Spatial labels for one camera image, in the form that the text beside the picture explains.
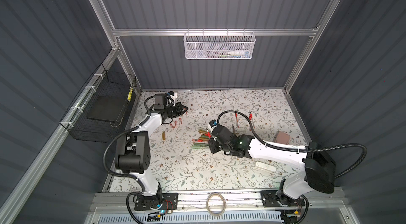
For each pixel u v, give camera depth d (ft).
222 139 2.01
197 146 3.00
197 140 3.09
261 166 2.66
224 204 2.39
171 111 2.62
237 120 3.36
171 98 2.76
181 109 2.73
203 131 3.13
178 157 2.88
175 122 3.35
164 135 3.16
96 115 2.37
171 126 3.32
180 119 3.44
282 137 3.04
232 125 3.32
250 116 3.45
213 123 2.37
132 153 1.58
